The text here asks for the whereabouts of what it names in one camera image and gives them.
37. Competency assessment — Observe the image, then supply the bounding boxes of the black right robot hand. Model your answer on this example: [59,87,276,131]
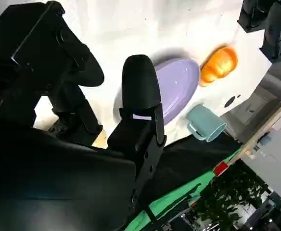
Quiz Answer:
[0,0,167,231]

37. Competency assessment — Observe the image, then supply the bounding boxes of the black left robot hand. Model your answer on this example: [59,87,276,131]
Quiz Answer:
[237,0,281,64]

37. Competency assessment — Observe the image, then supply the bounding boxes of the lilac plate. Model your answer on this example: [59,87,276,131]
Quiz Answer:
[113,58,201,126]

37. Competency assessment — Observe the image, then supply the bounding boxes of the pale green mug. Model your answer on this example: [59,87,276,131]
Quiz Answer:
[186,103,227,142]

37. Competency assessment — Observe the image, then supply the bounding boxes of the wooden desk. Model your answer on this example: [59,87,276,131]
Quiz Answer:
[238,93,281,167]

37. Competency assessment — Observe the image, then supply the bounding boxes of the green cloth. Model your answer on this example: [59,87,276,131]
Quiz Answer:
[123,147,243,231]

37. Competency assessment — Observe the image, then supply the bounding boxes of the black backdrop cloth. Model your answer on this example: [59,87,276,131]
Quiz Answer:
[140,134,242,207]

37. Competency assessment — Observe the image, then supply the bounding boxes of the red block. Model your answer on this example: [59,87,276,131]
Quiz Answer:
[213,161,229,178]

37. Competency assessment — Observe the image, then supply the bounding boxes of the green leafy plants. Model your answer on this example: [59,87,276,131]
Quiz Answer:
[192,160,276,231]

